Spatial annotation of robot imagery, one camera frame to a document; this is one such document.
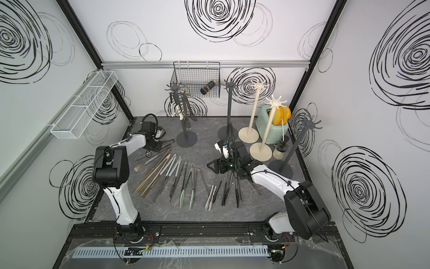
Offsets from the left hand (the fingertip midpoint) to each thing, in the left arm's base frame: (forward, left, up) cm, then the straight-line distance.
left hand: (153, 146), depth 102 cm
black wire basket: (+28, -24, +32) cm, 49 cm away
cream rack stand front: (-2, -65, -1) cm, 65 cm away
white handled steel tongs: (+8, -19, +33) cm, 39 cm away
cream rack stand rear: (+11, -60, -1) cm, 61 cm away
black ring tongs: (-26, -50, 0) cm, 57 cm away
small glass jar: (-5, -75, +6) cm, 75 cm away
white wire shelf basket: (-11, +23, +31) cm, 40 cm away
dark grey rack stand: (+8, -18, -2) cm, 20 cm away
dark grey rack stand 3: (-14, -76, +4) cm, 77 cm away
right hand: (-18, -37, +11) cm, 43 cm away
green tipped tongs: (-16, -26, -1) cm, 31 cm away
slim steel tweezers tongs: (-15, -29, -3) cm, 33 cm away
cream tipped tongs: (-33, -36, 0) cm, 49 cm away
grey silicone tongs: (-17, -10, -1) cm, 20 cm away
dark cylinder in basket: (+19, -33, +30) cm, 49 cm away
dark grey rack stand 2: (+11, -47, +1) cm, 49 cm away
